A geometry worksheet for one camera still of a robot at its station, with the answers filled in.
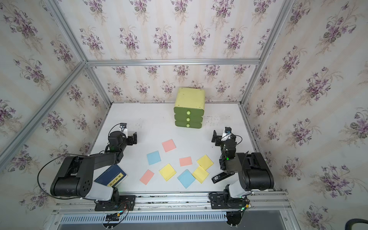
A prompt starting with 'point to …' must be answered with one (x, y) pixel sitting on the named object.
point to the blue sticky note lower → (186, 178)
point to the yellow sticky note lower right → (200, 174)
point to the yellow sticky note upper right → (205, 162)
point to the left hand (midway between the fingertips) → (129, 133)
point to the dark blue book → (112, 177)
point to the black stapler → (221, 177)
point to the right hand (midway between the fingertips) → (224, 131)
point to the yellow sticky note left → (167, 172)
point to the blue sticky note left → (153, 157)
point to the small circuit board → (114, 216)
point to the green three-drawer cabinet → (189, 108)
